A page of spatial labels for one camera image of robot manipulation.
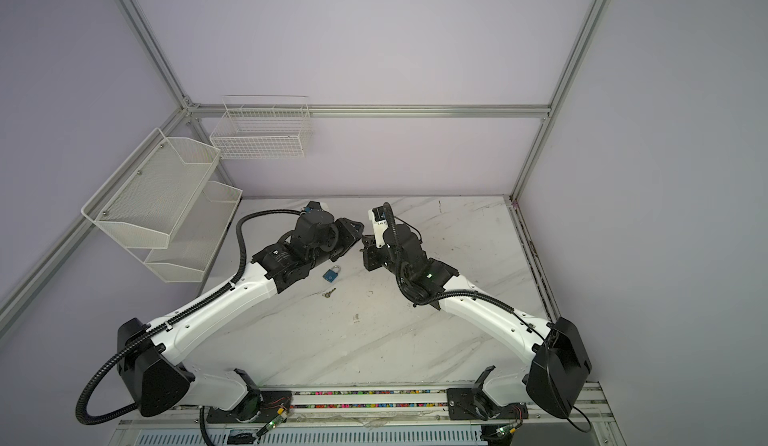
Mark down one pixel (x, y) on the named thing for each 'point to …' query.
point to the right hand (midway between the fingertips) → (360, 237)
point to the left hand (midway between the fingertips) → (362, 229)
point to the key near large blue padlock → (328, 293)
